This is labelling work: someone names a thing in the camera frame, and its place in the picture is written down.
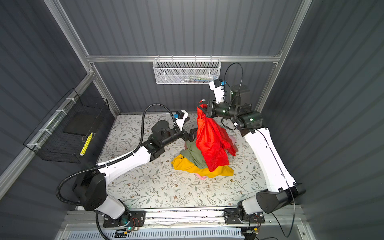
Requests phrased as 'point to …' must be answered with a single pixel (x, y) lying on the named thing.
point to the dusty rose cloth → (233, 139)
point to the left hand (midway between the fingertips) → (195, 122)
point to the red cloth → (213, 139)
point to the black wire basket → (63, 134)
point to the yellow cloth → (183, 163)
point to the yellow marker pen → (86, 144)
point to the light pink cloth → (201, 177)
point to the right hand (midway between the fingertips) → (199, 106)
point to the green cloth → (192, 153)
